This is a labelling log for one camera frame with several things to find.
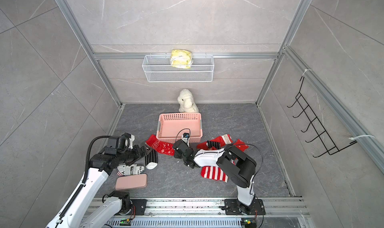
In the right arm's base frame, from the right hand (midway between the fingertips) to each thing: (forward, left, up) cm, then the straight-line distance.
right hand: (178, 149), depth 91 cm
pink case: (-18, +25, -1) cm, 31 cm away
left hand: (-6, +15, +13) cm, 21 cm away
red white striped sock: (-14, -21, -1) cm, 26 cm away
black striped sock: (+4, -23, -1) cm, 23 cm away
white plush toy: (+24, -6, +15) cm, 29 cm away
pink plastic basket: (+19, +6, -2) cm, 20 cm away
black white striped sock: (-5, +16, -2) cm, 17 cm away
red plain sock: (+8, -30, -2) cm, 31 cm away
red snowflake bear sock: (+2, +11, 0) cm, 11 cm away
